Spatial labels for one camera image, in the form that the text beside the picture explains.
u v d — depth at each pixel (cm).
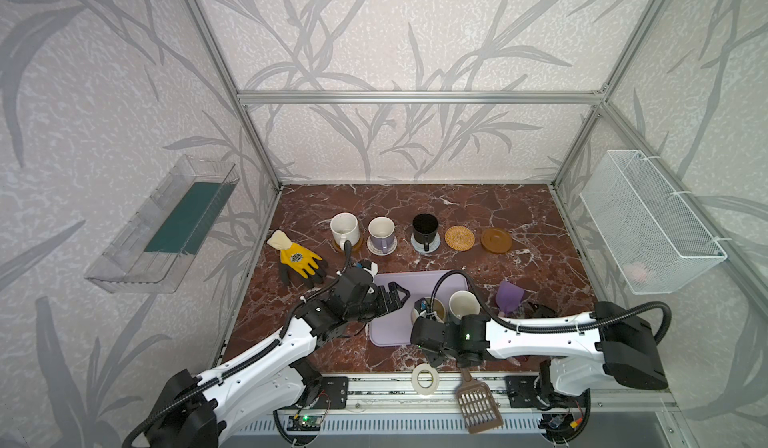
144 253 63
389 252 99
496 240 104
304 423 72
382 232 102
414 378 76
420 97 162
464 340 55
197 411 39
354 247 101
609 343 42
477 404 72
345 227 101
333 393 74
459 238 104
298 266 94
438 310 80
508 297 89
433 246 101
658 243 61
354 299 61
